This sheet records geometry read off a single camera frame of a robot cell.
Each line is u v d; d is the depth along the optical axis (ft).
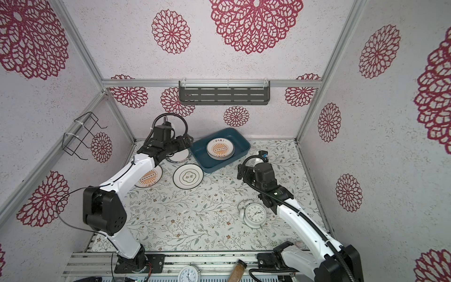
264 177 1.91
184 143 2.56
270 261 2.44
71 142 2.38
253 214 2.74
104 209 1.50
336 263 1.27
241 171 2.38
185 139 2.56
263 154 2.22
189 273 2.25
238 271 2.26
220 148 3.69
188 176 3.30
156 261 2.45
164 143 2.18
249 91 3.03
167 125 2.48
